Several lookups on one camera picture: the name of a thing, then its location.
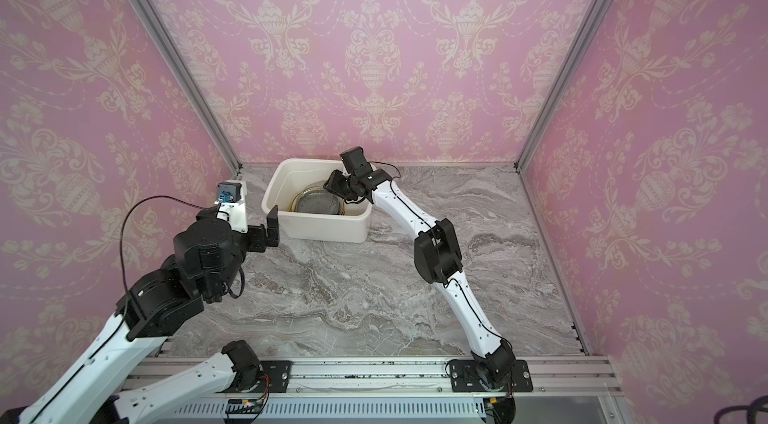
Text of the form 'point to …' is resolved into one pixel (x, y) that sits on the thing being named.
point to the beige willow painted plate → (320, 201)
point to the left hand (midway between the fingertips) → (256, 209)
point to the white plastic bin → (282, 177)
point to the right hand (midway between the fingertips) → (327, 185)
